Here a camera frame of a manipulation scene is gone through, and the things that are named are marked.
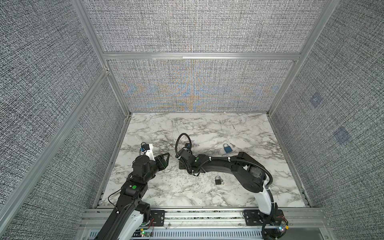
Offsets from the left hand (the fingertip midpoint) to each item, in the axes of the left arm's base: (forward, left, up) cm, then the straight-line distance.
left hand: (167, 155), depth 78 cm
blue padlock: (+12, -37, -15) cm, 42 cm away
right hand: (+4, -6, -16) cm, 18 cm away
